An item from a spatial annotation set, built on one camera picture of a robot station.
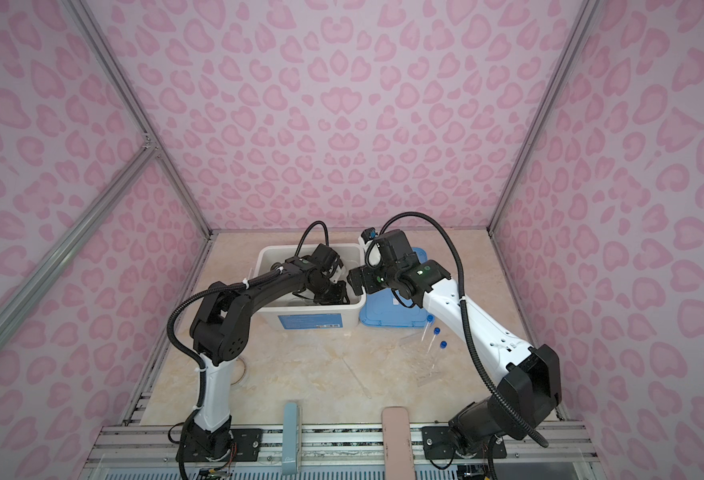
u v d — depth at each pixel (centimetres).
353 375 85
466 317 46
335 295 86
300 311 82
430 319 79
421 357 88
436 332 77
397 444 70
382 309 98
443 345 74
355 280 69
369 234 69
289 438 70
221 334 54
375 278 67
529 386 40
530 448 73
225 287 57
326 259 80
